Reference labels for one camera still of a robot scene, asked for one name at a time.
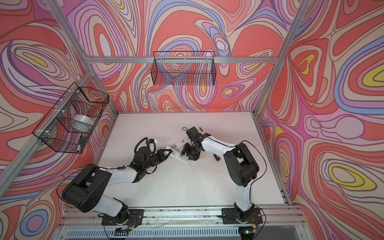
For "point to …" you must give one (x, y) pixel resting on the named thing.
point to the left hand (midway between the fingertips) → (173, 151)
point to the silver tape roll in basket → (81, 123)
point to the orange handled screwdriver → (217, 157)
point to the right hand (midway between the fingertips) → (185, 158)
